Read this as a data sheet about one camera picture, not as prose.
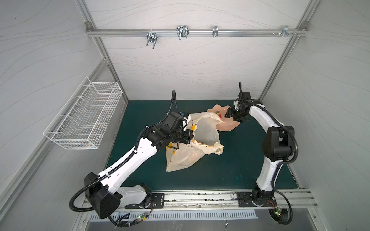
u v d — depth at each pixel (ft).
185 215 2.30
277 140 1.73
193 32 2.57
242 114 2.69
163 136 1.63
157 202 2.41
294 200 2.45
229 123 3.42
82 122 2.25
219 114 3.44
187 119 2.18
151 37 2.59
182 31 2.51
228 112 2.83
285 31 2.51
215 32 2.56
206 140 3.06
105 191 1.23
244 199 2.43
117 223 2.21
